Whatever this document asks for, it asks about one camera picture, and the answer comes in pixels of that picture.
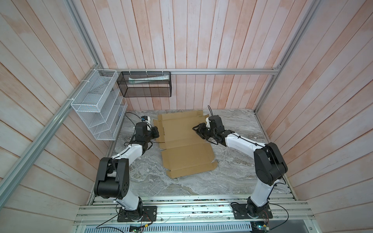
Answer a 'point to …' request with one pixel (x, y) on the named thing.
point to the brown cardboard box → (185, 151)
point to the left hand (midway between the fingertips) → (158, 129)
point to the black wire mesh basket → (145, 84)
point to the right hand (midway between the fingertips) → (192, 129)
